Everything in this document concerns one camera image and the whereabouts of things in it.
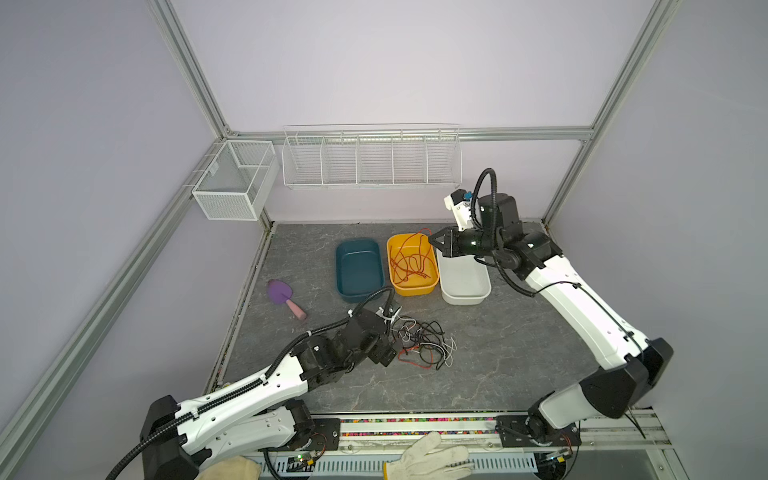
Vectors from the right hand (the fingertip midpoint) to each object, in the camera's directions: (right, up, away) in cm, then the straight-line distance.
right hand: (430, 240), depth 72 cm
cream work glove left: (-47, -54, -2) cm, 71 cm away
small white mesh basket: (-63, +22, +30) cm, 73 cm away
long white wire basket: (-16, +30, +30) cm, 46 cm away
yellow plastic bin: (-2, -14, +25) cm, 29 cm away
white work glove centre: (-3, -53, -2) cm, 53 cm away
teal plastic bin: (-21, -9, +33) cm, 40 cm away
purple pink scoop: (-48, -17, +30) cm, 59 cm away
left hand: (-11, -23, +3) cm, 25 cm away
